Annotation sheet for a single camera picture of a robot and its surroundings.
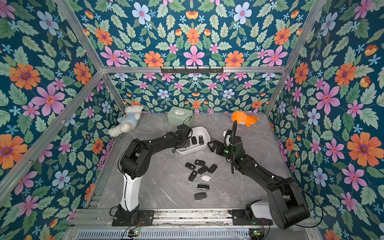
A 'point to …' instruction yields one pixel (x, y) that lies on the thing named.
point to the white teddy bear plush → (128, 121)
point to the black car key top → (194, 140)
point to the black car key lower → (203, 186)
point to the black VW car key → (192, 176)
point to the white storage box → (196, 132)
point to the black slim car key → (201, 141)
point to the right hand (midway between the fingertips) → (213, 144)
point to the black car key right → (212, 168)
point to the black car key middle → (199, 162)
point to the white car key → (205, 177)
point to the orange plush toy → (243, 118)
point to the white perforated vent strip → (166, 234)
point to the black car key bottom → (200, 195)
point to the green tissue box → (177, 116)
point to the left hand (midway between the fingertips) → (188, 141)
